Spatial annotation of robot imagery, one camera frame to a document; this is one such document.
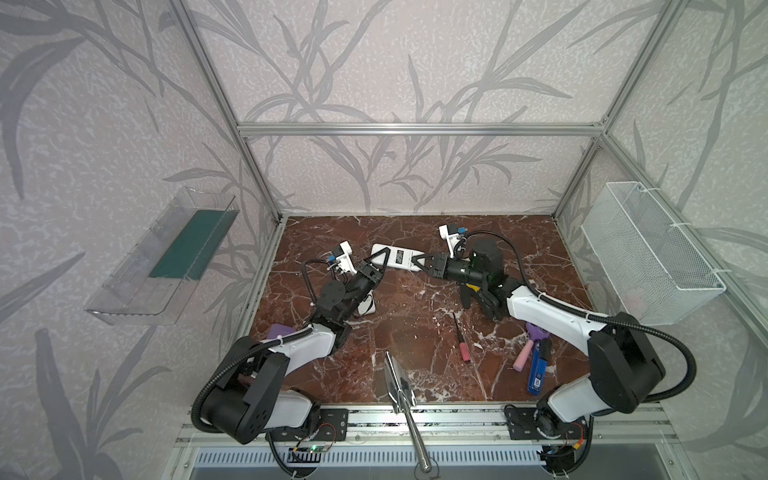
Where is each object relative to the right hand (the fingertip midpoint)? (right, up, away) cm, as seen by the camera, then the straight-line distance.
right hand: (415, 252), depth 77 cm
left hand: (-5, +2, -3) cm, 6 cm away
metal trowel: (-3, -38, 0) cm, 38 cm away
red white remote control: (-4, -1, -2) cm, 5 cm away
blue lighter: (+34, -31, +3) cm, 46 cm away
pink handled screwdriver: (+15, -29, +8) cm, 34 cm away
